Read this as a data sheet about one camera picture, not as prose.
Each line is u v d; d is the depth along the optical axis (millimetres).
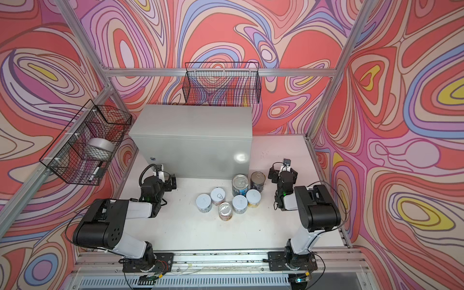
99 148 709
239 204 842
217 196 863
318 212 472
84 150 722
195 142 1021
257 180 885
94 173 723
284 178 730
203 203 851
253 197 865
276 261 732
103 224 458
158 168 817
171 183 863
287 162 816
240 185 859
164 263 721
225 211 817
